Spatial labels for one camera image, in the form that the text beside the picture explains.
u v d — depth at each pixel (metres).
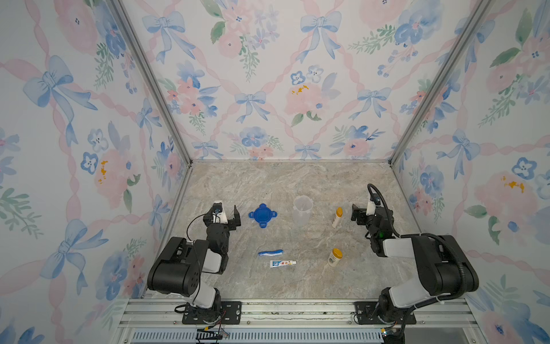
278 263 0.84
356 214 0.86
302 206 0.95
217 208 0.76
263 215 0.98
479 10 0.69
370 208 0.83
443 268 0.46
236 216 0.84
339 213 0.88
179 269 0.46
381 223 0.72
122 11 0.69
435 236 0.51
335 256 0.77
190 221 0.68
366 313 0.74
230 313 0.74
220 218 0.76
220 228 0.70
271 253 0.88
